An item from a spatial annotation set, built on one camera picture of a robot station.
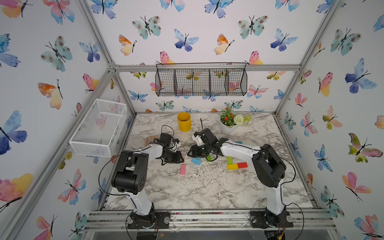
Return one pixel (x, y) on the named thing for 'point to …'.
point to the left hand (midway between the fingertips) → (182, 158)
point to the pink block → (183, 169)
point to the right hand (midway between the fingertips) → (190, 153)
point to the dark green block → (209, 157)
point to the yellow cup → (184, 121)
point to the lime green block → (229, 160)
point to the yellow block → (233, 166)
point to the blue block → (197, 161)
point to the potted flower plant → (229, 120)
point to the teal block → (239, 142)
